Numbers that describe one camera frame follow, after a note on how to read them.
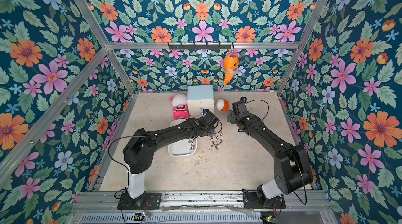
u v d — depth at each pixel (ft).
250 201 2.41
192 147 2.98
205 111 2.69
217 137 3.14
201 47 3.05
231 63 3.06
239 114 2.18
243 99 2.56
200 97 3.14
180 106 3.34
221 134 3.14
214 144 3.03
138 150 1.71
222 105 3.46
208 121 2.30
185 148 2.94
